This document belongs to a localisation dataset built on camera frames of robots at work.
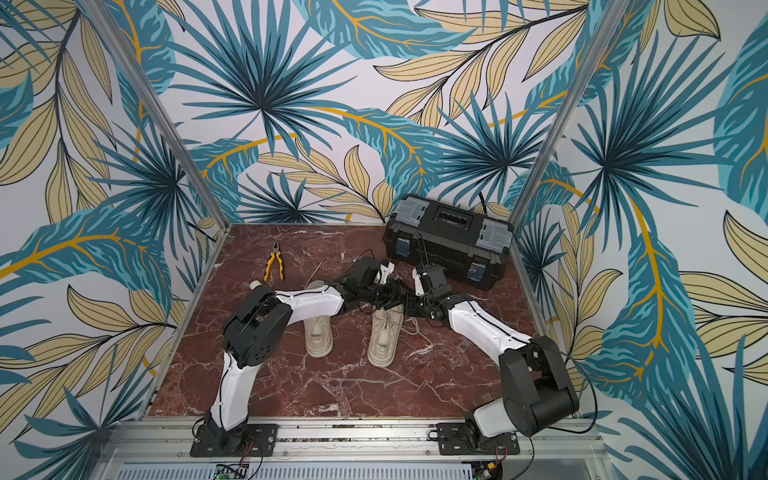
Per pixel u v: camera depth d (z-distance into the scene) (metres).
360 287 0.77
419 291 0.79
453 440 0.73
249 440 0.73
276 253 1.09
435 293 0.69
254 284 0.96
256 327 0.56
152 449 0.73
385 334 0.86
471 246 0.92
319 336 0.84
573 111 0.85
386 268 0.91
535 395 0.43
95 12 0.67
